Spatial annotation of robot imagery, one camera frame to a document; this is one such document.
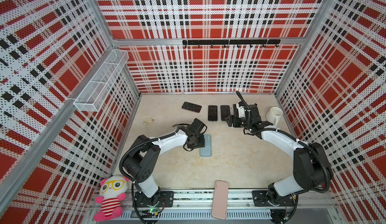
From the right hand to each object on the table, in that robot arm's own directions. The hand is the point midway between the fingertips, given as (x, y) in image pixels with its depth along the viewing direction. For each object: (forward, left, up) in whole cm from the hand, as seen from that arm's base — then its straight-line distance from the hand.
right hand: (232, 119), depth 89 cm
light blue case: (-14, +15, -14) cm, 25 cm away
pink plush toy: (-37, +61, -5) cm, 71 cm away
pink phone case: (-40, +9, -11) cm, 43 cm away
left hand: (-13, +18, -10) cm, 24 cm away
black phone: (+16, +10, -14) cm, 23 cm away
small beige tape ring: (+8, +56, -13) cm, 58 cm away
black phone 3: (+19, 0, -17) cm, 25 cm away
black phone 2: (+22, +26, -14) cm, 37 cm away
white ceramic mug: (+8, -30, -6) cm, 32 cm away
